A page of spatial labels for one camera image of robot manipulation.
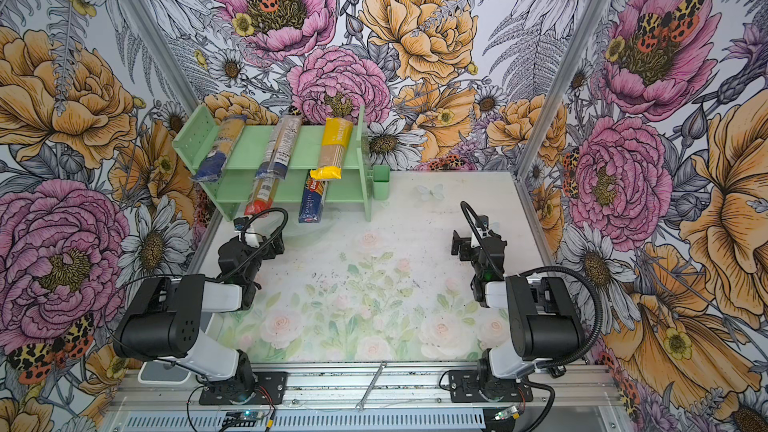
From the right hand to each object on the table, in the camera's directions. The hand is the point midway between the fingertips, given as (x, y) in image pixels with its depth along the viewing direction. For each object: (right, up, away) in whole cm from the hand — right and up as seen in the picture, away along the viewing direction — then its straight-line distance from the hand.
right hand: (470, 237), depth 94 cm
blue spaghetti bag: (-48, +12, -3) cm, 50 cm away
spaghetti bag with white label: (-56, +23, -11) cm, 62 cm away
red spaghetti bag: (-65, +10, -3) cm, 66 cm away
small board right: (+3, -39, -23) cm, 45 cm away
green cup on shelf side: (-28, +20, +18) cm, 39 cm away
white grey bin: (-81, -30, -22) cm, 89 cm away
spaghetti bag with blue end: (-72, +22, -12) cm, 76 cm away
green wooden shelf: (-82, +30, -5) cm, 87 cm away
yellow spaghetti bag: (-41, +31, -3) cm, 52 cm away
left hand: (-63, +1, 0) cm, 63 cm away
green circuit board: (-59, -39, -23) cm, 75 cm away
